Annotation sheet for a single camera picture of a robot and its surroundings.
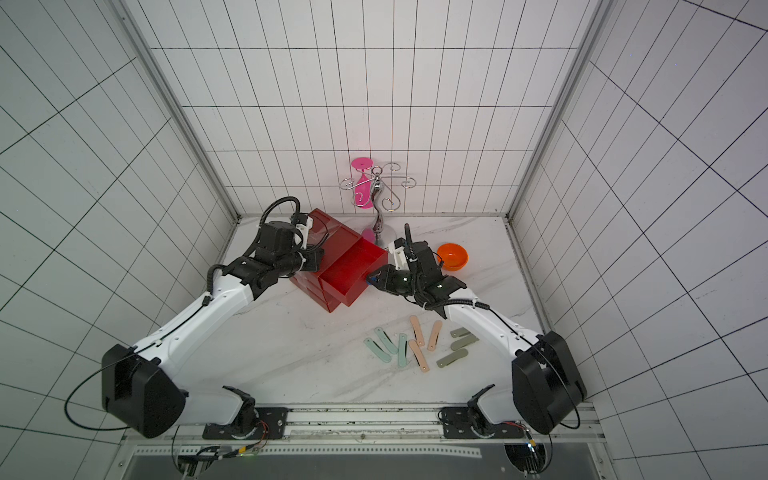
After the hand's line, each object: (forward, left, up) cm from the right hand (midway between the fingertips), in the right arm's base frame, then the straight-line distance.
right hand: (372, 271), depth 80 cm
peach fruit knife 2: (-8, -19, -20) cm, 29 cm away
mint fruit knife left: (-17, -4, -19) cm, 26 cm away
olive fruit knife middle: (-10, -27, -21) cm, 36 cm away
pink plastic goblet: (+34, +7, 0) cm, 35 cm away
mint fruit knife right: (-15, -9, -19) cm, 26 cm away
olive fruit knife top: (-8, -26, -20) cm, 34 cm away
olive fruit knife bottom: (-16, -24, -20) cm, 35 cm away
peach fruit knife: (-8, -13, -19) cm, 25 cm away
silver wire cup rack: (+26, +1, +9) cm, 27 cm away
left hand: (+3, +15, +2) cm, 15 cm away
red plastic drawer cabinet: (+9, +12, +2) cm, 15 cm away
